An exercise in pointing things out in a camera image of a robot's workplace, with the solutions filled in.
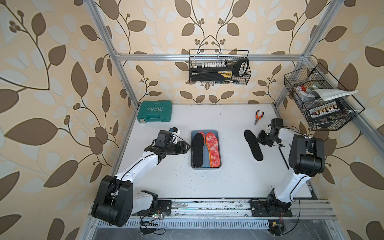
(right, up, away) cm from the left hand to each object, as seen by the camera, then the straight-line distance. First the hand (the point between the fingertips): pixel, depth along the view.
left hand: (187, 146), depth 84 cm
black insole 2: (+43, -1, +12) cm, 44 cm away
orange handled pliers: (+51, +17, +27) cm, 61 cm away
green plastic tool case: (-26, +22, +27) cm, 44 cm away
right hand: (+47, +2, +15) cm, 49 cm away
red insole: (+10, +4, +15) cm, 18 cm away
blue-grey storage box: (+11, -11, +5) cm, 16 cm away
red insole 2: (+16, -4, +9) cm, 19 cm away
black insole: (+6, +1, +14) cm, 16 cm away
